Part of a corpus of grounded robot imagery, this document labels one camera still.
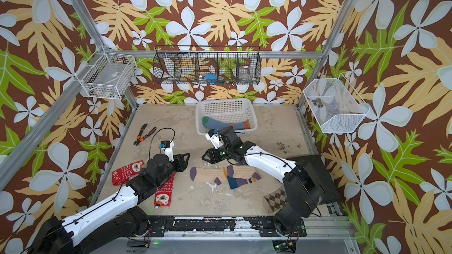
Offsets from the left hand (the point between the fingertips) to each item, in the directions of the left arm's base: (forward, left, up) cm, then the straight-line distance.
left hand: (187, 153), depth 82 cm
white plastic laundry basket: (+44, -20, -18) cm, 51 cm away
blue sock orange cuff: (+29, -7, -12) cm, 32 cm away
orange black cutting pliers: (+17, +33, -13) cm, 40 cm away
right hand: (-1, -8, -1) cm, 8 cm away
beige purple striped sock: (-6, -13, -13) cm, 20 cm away
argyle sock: (-17, -42, -14) cm, 47 cm away
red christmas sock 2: (-16, +12, -13) cm, 24 cm away
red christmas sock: (-6, +34, -12) cm, 37 cm away
